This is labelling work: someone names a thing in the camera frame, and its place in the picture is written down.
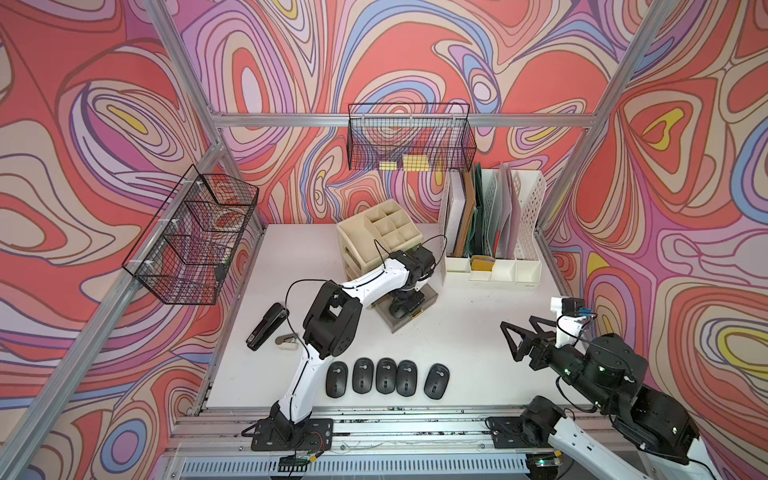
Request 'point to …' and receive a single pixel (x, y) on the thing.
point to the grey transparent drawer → (382, 305)
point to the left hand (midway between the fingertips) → (408, 302)
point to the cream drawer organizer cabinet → (368, 238)
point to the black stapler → (276, 315)
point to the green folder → (474, 244)
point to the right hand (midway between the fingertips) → (517, 331)
